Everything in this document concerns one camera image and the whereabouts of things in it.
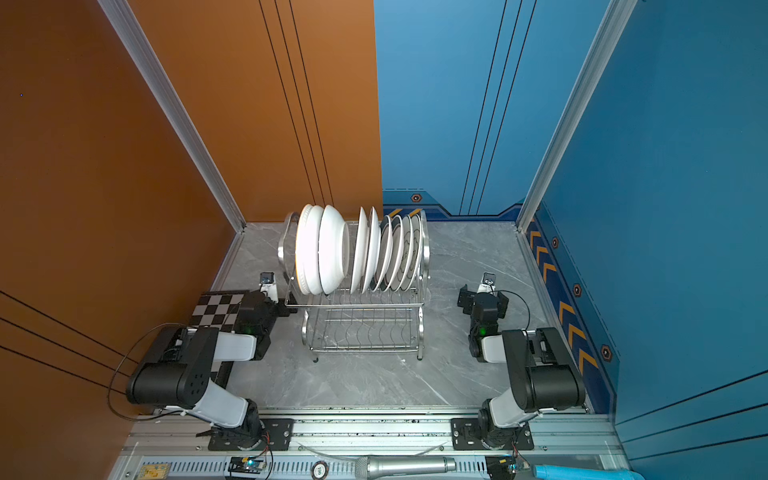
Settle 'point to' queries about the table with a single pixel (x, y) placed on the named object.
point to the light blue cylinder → (554, 472)
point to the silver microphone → (375, 467)
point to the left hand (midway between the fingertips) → (282, 285)
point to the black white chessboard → (218, 309)
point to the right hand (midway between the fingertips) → (483, 289)
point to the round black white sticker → (320, 470)
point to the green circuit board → (246, 465)
